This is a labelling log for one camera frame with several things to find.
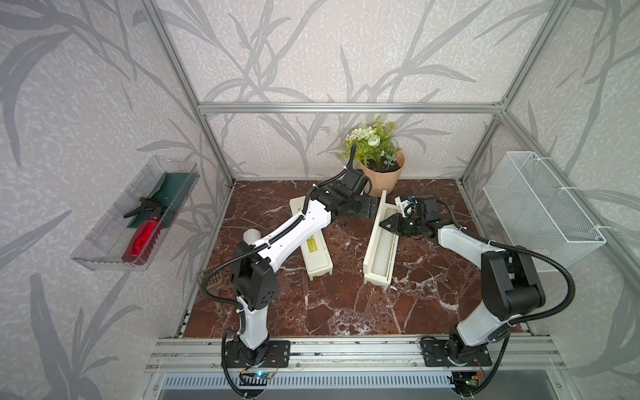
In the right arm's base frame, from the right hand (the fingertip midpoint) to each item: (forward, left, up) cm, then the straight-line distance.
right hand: (381, 222), depth 91 cm
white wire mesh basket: (-12, -38, +21) cm, 45 cm away
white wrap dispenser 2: (-14, +2, -5) cm, 15 cm away
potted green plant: (+28, -1, +10) cm, 30 cm away
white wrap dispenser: (-10, +24, -3) cm, 26 cm away
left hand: (-2, +6, +11) cm, 12 cm away
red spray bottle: (-20, +62, +25) cm, 70 cm away
